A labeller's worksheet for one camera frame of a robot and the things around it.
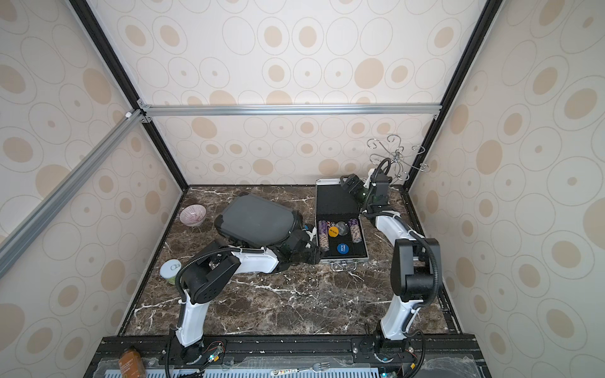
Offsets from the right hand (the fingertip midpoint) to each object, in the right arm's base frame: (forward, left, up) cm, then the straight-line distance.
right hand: (358, 182), depth 92 cm
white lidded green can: (-33, +69, -14) cm, 77 cm away
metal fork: (-59, +14, -21) cm, 64 cm away
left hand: (-22, +11, -17) cm, 30 cm away
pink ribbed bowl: (-5, +72, -17) cm, 74 cm away
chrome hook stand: (+3, -14, +8) cm, 17 cm away
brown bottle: (-62, +68, -17) cm, 93 cm away
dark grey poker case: (-11, +41, -12) cm, 44 cm away
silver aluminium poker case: (-7, +6, -19) cm, 22 cm away
